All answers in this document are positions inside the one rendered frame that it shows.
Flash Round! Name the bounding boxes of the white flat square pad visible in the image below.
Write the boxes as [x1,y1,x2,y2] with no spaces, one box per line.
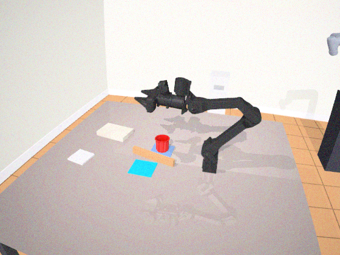
[68,149,95,165]

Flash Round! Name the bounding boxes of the red translucent cup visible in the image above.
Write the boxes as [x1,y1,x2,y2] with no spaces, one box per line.
[155,135,170,153]

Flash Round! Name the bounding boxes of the cream flat rectangular block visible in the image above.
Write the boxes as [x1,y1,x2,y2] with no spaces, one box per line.
[97,123,134,142]

